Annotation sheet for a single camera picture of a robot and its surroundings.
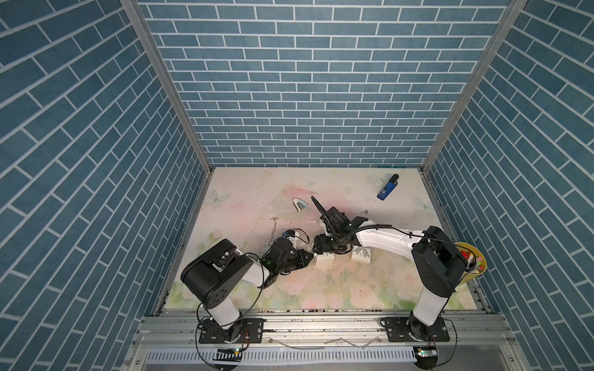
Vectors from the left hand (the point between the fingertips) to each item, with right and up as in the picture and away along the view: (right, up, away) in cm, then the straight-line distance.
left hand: (318, 260), depth 88 cm
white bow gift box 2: (+17, +2, +1) cm, 17 cm away
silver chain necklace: (+23, +17, +17) cm, 33 cm away
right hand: (+1, +4, +1) cm, 4 cm away
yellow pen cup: (+52, +2, -12) cm, 54 cm away
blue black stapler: (+35, +28, +23) cm, 50 cm away
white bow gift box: (+2, +1, -3) cm, 4 cm away
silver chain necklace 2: (-19, +14, +14) cm, 28 cm away
